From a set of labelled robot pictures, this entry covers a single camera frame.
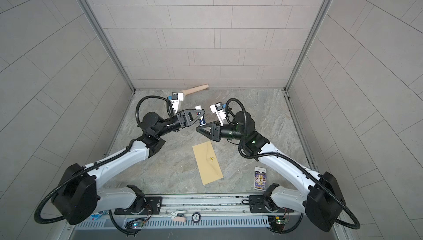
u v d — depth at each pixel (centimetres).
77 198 39
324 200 38
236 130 58
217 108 61
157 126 54
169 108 63
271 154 50
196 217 69
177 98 62
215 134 58
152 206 71
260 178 78
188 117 60
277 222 68
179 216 68
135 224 65
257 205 71
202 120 62
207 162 84
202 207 72
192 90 114
